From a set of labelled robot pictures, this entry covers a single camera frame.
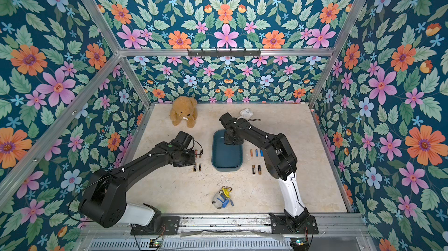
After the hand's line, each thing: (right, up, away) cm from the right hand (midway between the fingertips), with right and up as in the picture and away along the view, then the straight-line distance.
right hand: (231, 140), depth 97 cm
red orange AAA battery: (+11, -7, -1) cm, 13 cm away
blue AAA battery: (+14, -8, -1) cm, 16 cm away
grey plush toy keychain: (-4, -23, -20) cm, 31 cm away
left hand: (-18, -9, -9) cm, 22 cm away
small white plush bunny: (+9, +16, +14) cm, 23 cm away
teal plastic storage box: (-3, -8, -4) cm, 10 cm away
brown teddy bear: (-26, +18, -3) cm, 32 cm away
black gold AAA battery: (-17, -8, -2) cm, 19 cm away
